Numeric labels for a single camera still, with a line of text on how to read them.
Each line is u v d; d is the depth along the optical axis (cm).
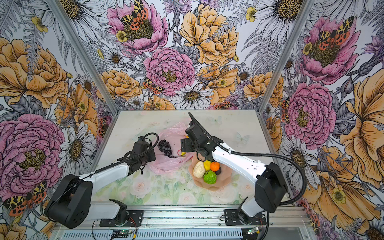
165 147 94
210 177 81
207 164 85
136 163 67
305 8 72
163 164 88
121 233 71
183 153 96
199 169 82
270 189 42
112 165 58
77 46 84
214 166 83
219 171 85
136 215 76
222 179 85
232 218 73
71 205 42
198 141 61
